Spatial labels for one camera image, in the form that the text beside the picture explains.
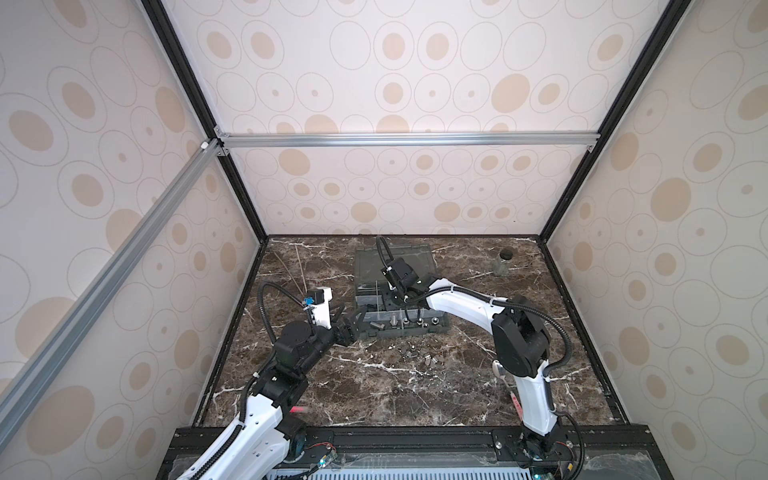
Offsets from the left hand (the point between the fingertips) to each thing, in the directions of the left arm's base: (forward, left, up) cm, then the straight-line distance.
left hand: (362, 306), depth 72 cm
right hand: (+13, -6, -17) cm, 22 cm away
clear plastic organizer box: (+9, -5, -23) cm, 25 cm away
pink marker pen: (-18, +17, -23) cm, 34 cm away
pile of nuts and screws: (-4, -18, -23) cm, 29 cm away
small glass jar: (+27, -45, -19) cm, 56 cm away
